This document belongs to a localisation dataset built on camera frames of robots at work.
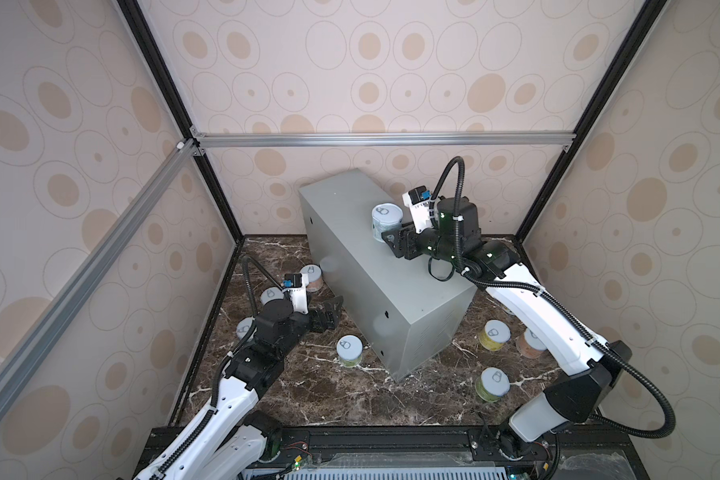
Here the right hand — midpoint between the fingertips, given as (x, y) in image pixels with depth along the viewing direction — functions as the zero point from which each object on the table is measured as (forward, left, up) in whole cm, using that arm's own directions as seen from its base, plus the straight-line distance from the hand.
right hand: (394, 229), depth 71 cm
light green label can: (-16, +12, -32) cm, 38 cm away
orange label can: (+11, +25, -32) cm, 42 cm away
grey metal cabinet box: (-22, -1, -3) cm, 22 cm away
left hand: (-11, +14, -12) cm, 21 cm away
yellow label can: (-12, -31, -32) cm, 46 cm away
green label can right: (-26, -26, -33) cm, 49 cm away
